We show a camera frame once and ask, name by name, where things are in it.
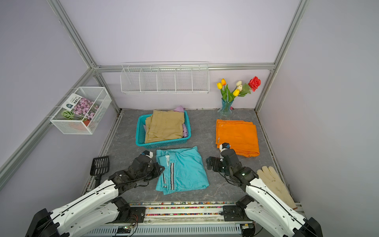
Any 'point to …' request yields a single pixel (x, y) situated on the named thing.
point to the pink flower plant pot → (79, 107)
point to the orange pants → (242, 135)
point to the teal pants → (184, 169)
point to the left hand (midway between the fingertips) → (164, 169)
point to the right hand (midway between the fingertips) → (212, 159)
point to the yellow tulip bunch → (240, 90)
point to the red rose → (254, 83)
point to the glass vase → (225, 113)
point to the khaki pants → (164, 125)
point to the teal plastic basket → (140, 134)
